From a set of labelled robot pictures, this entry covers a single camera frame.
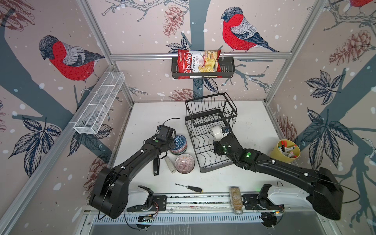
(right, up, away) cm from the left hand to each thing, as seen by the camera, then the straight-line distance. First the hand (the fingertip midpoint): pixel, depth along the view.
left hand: (170, 143), depth 86 cm
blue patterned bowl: (+6, -2, +3) cm, 7 cm away
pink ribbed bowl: (+9, -12, -1) cm, 15 cm away
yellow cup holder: (+68, -4, -3) cm, 68 cm away
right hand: (+27, 0, -5) cm, 27 cm away
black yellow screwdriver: (+15, -23, -8) cm, 29 cm away
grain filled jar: (+35, -25, -15) cm, 46 cm away
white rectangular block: (0, -12, -2) cm, 13 cm away
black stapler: (-8, -13, -3) cm, 16 cm away
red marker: (+66, +1, -5) cm, 66 cm away
